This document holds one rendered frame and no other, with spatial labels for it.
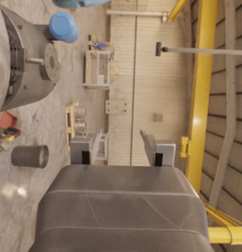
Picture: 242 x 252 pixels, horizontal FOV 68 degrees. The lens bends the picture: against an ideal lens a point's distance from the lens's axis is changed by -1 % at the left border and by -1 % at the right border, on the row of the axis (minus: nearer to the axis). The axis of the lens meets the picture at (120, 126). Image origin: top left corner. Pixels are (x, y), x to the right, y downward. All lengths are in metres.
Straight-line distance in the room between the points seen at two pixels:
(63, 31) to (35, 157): 1.63
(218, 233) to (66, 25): 4.19
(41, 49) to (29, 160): 1.66
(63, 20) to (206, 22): 11.88
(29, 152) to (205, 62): 11.20
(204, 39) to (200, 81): 2.38
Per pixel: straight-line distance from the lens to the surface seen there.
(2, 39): 0.68
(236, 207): 12.80
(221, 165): 12.87
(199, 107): 12.06
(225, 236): 4.49
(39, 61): 0.69
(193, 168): 12.75
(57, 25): 1.32
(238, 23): 13.23
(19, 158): 2.58
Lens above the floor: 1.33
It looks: 1 degrees up
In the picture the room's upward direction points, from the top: 92 degrees clockwise
